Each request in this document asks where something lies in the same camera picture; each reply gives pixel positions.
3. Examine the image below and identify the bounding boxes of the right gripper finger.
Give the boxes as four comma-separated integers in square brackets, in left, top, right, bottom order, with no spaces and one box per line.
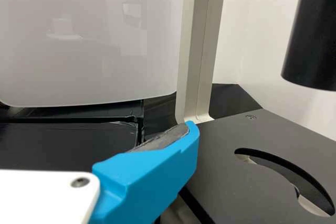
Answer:
[88,120,201,224]

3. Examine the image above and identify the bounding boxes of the black platform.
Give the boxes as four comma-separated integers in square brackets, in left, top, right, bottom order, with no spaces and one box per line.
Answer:
[0,97,177,147]

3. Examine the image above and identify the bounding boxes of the black tray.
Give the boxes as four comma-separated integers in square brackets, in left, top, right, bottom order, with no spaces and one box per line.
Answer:
[0,115,144,174]

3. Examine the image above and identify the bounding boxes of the cream microscope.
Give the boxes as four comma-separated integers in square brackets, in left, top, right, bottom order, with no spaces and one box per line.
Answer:
[167,0,336,224]

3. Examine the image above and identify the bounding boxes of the white box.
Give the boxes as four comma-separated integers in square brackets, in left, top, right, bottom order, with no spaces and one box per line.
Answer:
[0,0,186,108]

